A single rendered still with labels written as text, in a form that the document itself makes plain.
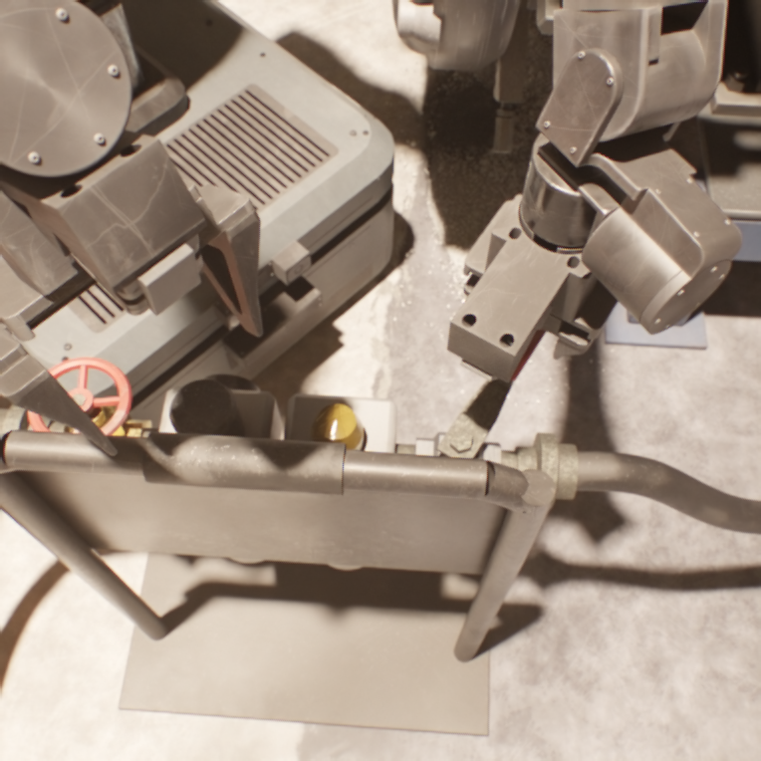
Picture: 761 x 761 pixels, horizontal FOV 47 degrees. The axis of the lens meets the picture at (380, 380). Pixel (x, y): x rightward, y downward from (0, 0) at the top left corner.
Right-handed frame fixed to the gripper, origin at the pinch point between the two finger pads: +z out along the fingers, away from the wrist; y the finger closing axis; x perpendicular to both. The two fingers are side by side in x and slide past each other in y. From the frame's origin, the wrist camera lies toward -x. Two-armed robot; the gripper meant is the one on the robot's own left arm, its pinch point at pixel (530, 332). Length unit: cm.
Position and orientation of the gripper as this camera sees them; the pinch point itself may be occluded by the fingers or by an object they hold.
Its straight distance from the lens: 68.2
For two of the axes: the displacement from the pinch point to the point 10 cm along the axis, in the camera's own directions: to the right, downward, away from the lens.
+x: 5.4, -7.5, 3.9
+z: 0.0, 4.6, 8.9
